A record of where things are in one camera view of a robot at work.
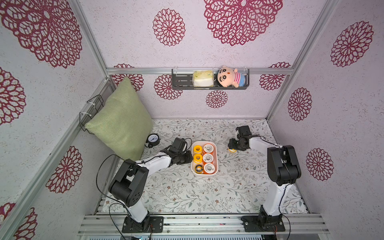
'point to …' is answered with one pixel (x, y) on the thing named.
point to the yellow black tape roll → (199, 168)
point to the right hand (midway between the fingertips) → (231, 142)
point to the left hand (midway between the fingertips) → (193, 158)
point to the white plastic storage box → (215, 161)
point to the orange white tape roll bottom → (209, 168)
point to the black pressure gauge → (153, 139)
